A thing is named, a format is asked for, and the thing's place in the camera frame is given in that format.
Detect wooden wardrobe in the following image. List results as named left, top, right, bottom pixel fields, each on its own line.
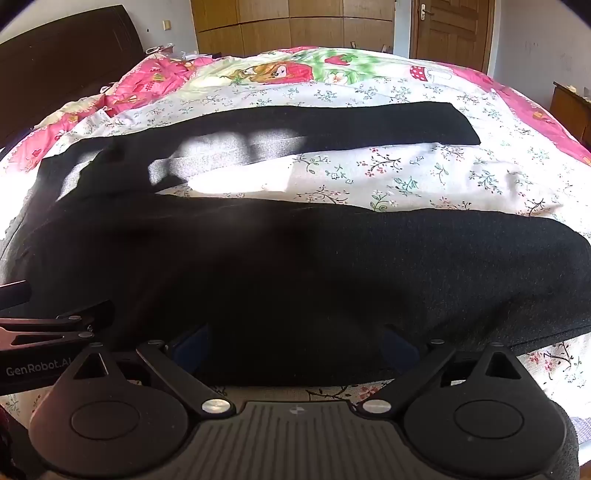
left=190, top=0, right=396, bottom=59

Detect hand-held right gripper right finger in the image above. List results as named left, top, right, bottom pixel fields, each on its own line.
left=361, top=324, right=525, bottom=416

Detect wooden door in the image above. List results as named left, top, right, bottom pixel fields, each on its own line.
left=410, top=0, right=498, bottom=75

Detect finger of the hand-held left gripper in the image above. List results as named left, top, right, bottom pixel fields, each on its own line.
left=0, top=280, right=32, bottom=312
left=0, top=300, right=116, bottom=348

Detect dark wooden headboard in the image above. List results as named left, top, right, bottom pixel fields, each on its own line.
left=0, top=4, right=147, bottom=149

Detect floral printed quilt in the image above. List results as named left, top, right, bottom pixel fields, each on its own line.
left=0, top=44, right=591, bottom=418

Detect wooden side cabinet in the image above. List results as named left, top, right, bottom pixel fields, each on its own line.
left=549, top=82, right=591, bottom=151

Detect black pants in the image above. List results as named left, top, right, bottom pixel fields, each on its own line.
left=0, top=102, right=591, bottom=387

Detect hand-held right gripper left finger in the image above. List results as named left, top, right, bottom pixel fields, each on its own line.
left=71, top=324, right=234, bottom=418

